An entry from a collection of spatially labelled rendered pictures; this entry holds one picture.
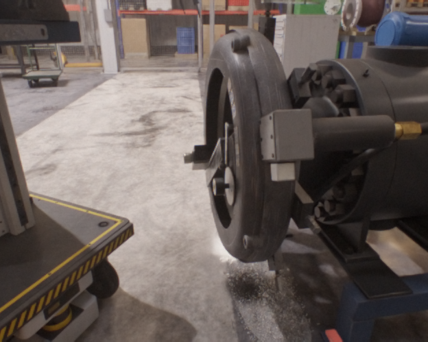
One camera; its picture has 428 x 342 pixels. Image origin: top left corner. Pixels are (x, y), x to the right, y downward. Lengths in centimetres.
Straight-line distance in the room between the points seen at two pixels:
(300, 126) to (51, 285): 79
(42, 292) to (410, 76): 122
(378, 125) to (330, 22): 427
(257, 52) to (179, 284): 98
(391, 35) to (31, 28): 124
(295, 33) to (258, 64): 404
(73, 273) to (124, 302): 38
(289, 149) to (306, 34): 428
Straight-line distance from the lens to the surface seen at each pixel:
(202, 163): 124
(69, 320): 123
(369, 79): 110
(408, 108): 110
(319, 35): 499
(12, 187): 129
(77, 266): 112
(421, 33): 158
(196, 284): 146
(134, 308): 140
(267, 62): 87
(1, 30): 101
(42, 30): 108
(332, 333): 69
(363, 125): 79
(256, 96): 82
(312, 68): 77
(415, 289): 124
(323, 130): 74
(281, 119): 69
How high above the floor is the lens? 98
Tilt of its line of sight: 23 degrees down
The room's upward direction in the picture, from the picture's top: straight up
